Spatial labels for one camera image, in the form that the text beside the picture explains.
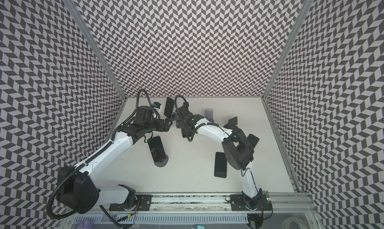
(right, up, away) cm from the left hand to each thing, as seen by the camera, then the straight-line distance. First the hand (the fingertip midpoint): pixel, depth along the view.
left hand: (166, 122), depth 83 cm
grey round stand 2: (-1, -22, -2) cm, 22 cm away
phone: (+31, -25, +1) cm, 39 cm away
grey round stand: (+25, +4, +16) cm, 30 cm away
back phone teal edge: (-1, +9, +14) cm, 16 cm away
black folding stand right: (+39, -2, +9) cm, 40 cm away
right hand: (+10, -2, +10) cm, 14 cm away
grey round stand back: (+1, +2, +21) cm, 21 cm away
